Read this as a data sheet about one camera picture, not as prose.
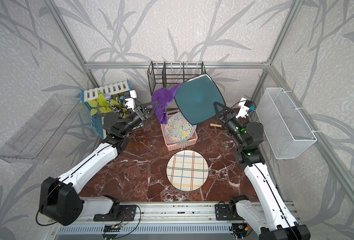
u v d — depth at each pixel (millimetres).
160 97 612
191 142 963
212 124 1064
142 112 593
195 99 603
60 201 395
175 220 726
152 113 610
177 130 1021
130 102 610
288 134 597
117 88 959
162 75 443
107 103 912
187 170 873
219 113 595
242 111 567
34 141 648
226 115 541
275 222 377
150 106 642
